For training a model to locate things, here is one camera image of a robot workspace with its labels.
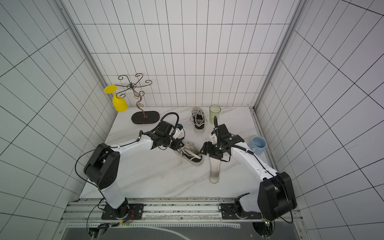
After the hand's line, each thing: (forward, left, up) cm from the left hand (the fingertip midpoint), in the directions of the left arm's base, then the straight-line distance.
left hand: (180, 147), depth 89 cm
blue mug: (+3, -49, -2) cm, 49 cm away
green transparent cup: (+26, -23, +5) cm, 35 cm away
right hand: (-4, -14, +5) cm, 15 cm away
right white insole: (-7, -21, -7) cm, 24 cm away
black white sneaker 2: (+23, -11, 0) cm, 26 cm away
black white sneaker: (-5, -6, +1) cm, 8 cm away
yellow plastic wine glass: (+23, +40, +15) cm, 48 cm away
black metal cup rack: (+27, +33, -4) cm, 43 cm away
